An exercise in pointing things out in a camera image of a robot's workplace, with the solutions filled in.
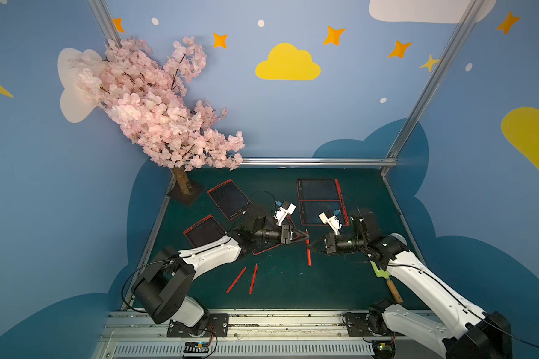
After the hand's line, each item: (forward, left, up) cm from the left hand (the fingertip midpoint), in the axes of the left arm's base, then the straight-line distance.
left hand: (309, 235), depth 73 cm
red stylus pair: (+40, -22, -22) cm, 51 cm away
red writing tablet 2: (+5, +18, -21) cm, 28 cm away
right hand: (-2, -1, -2) cm, 3 cm away
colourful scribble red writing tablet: (+28, -7, -25) cm, 38 cm away
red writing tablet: (+30, +34, -22) cm, 50 cm away
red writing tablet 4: (+14, +43, -25) cm, 52 cm away
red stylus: (-11, +27, -21) cm, 36 cm away
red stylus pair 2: (-4, +1, -1) cm, 4 cm away
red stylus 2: (-9, +19, -21) cm, 30 cm away
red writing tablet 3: (+36, -12, -22) cm, 43 cm away
